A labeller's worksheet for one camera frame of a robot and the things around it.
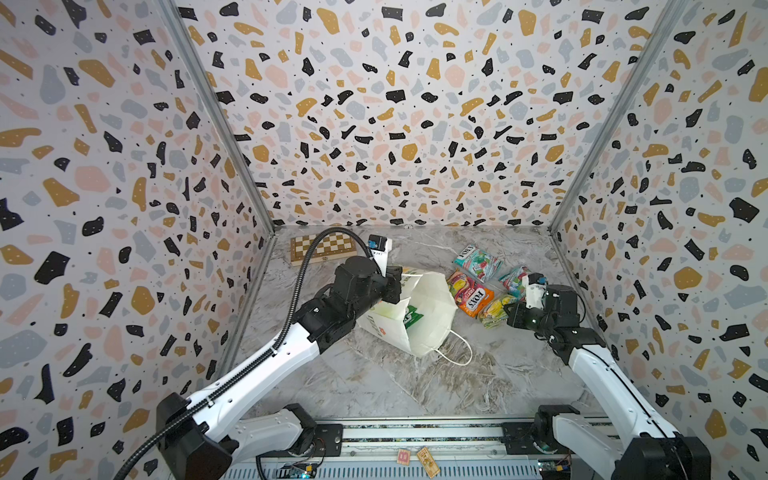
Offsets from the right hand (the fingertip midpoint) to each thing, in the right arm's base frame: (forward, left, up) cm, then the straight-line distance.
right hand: (503, 300), depth 83 cm
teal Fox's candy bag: (+22, +2, -12) cm, 25 cm away
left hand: (-1, +28, +18) cm, 33 cm away
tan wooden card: (-36, +22, -12) cm, 44 cm away
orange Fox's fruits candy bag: (+9, +6, -13) cm, 17 cm away
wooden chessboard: (+29, +57, -12) cm, 65 cm away
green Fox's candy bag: (-1, +26, -9) cm, 27 cm away
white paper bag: (-3, +23, -8) cm, 25 cm away
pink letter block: (-36, +28, -13) cm, 47 cm away
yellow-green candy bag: (-1, +2, -6) cm, 6 cm away
